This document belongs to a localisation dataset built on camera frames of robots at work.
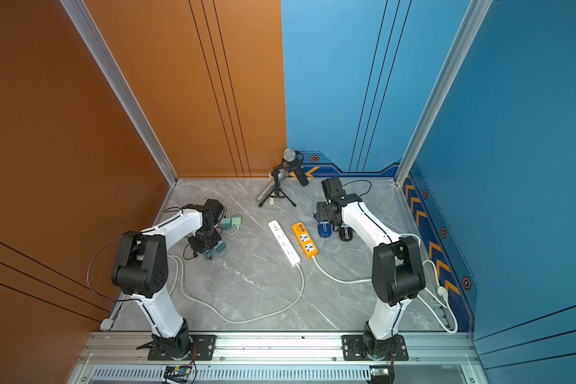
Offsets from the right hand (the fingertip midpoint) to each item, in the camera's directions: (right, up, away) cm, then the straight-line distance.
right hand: (329, 211), depth 93 cm
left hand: (-47, -13, +1) cm, 49 cm away
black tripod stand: (-22, +8, +12) cm, 26 cm away
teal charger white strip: (-43, -14, 0) cm, 45 cm away
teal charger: (-43, -5, +6) cm, 44 cm away
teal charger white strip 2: (-46, -16, -4) cm, 49 cm away
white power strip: (-15, -17, -2) cm, 23 cm away
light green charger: (-39, -4, +10) cm, 41 cm away
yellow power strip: (-8, -14, 0) cm, 16 cm away
